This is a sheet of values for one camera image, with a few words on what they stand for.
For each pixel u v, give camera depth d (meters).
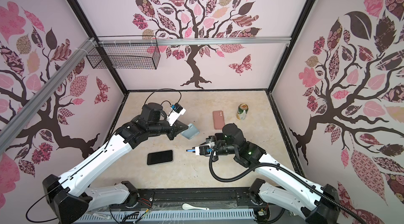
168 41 0.94
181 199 0.75
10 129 0.50
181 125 0.70
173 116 0.61
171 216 0.70
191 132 0.80
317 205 0.39
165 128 0.61
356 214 0.57
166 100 0.61
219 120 1.04
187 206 0.71
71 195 0.39
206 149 0.52
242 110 0.96
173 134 0.62
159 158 0.90
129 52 0.95
